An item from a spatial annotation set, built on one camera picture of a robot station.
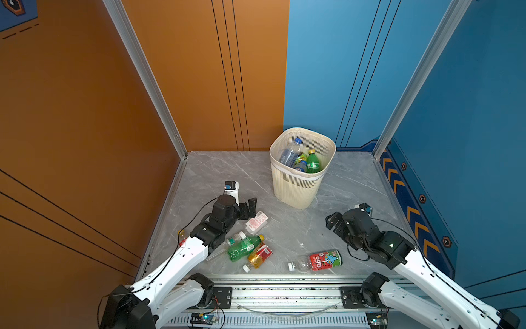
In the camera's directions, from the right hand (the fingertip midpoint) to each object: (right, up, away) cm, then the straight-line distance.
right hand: (329, 226), depth 76 cm
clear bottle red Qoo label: (-4, -14, 0) cm, 14 cm away
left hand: (-31, +10, +5) cm, 33 cm away
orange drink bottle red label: (-26, -12, +2) cm, 28 cm away
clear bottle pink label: (-28, -2, +11) cm, 31 cm away
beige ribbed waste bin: (-12, +13, +7) cm, 19 cm away
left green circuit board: (-44, -31, -5) cm, 54 cm away
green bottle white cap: (-35, -10, +3) cm, 36 cm away
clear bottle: (-41, -10, +8) cm, 42 cm away
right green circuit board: (+16, -31, -5) cm, 35 cm away
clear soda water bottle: (-14, +27, +16) cm, 34 cm away
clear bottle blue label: (-8, +23, +14) cm, 28 cm away
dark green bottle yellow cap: (-3, +23, +16) cm, 28 cm away
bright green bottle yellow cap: (-8, +27, +19) cm, 34 cm away
